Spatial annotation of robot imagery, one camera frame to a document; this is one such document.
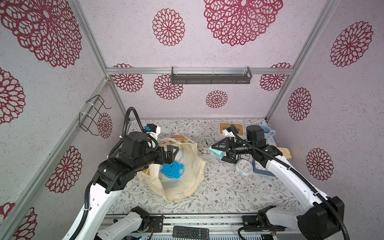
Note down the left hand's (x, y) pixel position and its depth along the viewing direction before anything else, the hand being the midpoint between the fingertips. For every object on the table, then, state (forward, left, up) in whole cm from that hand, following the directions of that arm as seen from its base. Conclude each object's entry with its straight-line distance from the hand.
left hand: (168, 151), depth 63 cm
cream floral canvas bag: (-6, 0, -31) cm, 32 cm away
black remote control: (-26, -9, -31) cm, 42 cm away
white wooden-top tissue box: (+46, -46, -37) cm, 75 cm away
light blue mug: (+32, -63, -28) cm, 76 cm away
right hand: (+2, -19, -4) cm, 20 cm away
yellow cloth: (+19, -73, -34) cm, 82 cm away
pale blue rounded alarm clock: (+15, -2, -31) cm, 34 cm away
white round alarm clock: (+8, -42, -32) cm, 53 cm away
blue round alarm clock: (+5, +2, -29) cm, 30 cm away
